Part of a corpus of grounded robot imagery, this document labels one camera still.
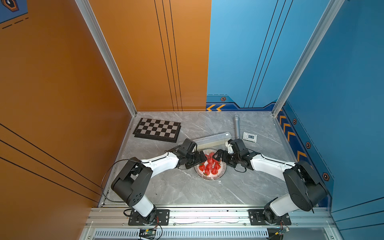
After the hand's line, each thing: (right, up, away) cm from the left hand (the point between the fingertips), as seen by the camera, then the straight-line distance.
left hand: (204, 159), depth 89 cm
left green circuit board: (-28, -32, -17) cm, 46 cm away
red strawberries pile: (+4, -4, -1) cm, 5 cm away
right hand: (+8, 0, 0) cm, 8 cm away
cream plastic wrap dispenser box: (+6, +10, +8) cm, 14 cm away
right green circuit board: (+36, -29, -19) cm, 50 cm away
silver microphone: (+25, +19, +20) cm, 37 cm away
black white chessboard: (-33, +17, +17) cm, 41 cm away
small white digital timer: (+32, +12, +15) cm, 37 cm away
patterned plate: (+10, -7, -2) cm, 12 cm away
